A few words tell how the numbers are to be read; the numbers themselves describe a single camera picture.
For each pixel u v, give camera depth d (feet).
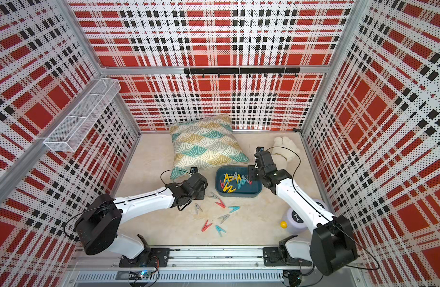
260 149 2.46
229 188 3.06
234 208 2.85
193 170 2.60
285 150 2.41
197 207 2.87
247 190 3.07
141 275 2.28
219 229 2.64
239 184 3.13
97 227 1.41
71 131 2.31
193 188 2.21
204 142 3.13
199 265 2.41
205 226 2.69
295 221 2.41
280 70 2.95
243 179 3.14
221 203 2.92
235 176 3.20
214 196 2.99
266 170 2.06
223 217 2.76
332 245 1.31
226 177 3.14
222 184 3.13
